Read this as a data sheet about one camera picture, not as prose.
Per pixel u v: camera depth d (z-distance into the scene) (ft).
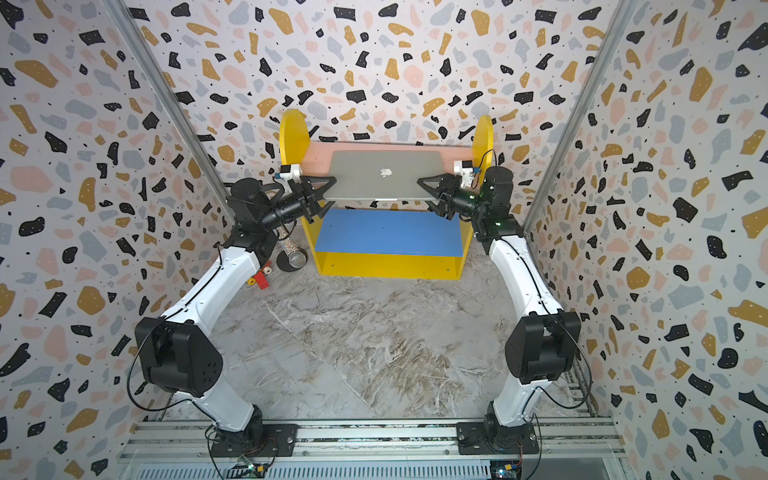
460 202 2.21
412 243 3.21
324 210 2.35
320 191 2.16
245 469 2.37
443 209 2.28
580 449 2.43
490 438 2.19
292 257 3.01
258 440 2.22
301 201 2.10
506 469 2.35
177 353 1.46
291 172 2.30
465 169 2.36
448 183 2.17
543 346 1.52
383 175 2.50
